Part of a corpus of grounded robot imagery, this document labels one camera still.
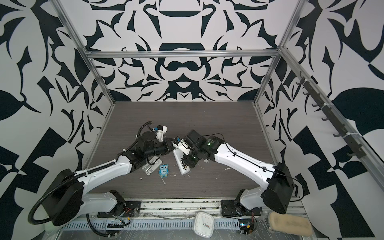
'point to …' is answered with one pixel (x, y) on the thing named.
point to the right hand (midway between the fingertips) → (185, 159)
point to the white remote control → (178, 156)
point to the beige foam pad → (290, 224)
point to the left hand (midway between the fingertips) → (183, 140)
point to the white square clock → (203, 224)
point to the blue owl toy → (163, 170)
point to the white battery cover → (153, 163)
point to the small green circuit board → (246, 226)
